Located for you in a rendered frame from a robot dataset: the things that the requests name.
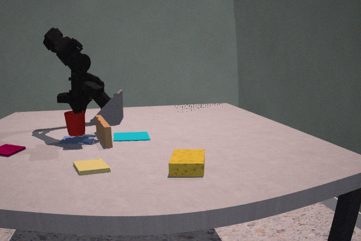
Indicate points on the yellow sponge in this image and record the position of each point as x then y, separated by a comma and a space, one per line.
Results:
187, 163

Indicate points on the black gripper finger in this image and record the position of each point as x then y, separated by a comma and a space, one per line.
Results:
77, 106
84, 106

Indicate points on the tan flat square pad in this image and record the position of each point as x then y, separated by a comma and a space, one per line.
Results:
91, 166

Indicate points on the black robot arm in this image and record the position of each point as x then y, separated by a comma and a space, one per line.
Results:
66, 49

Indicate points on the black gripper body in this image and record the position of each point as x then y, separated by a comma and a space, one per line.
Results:
73, 95

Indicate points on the dark red square pad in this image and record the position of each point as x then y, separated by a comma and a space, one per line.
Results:
8, 150

